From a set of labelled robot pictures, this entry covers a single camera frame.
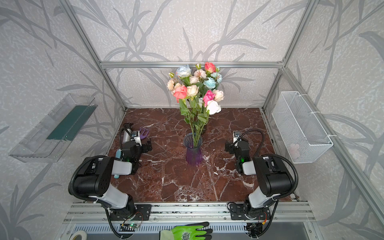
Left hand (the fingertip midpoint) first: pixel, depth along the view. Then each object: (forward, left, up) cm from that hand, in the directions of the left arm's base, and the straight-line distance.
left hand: (142, 138), depth 94 cm
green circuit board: (-45, -1, -9) cm, 46 cm away
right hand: (0, -59, 0) cm, 59 cm away
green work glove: (-48, -31, -4) cm, 57 cm away
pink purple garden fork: (+12, +6, -8) cm, 16 cm away
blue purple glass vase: (-14, -33, +4) cm, 36 cm away
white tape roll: (-48, +17, -6) cm, 51 cm away
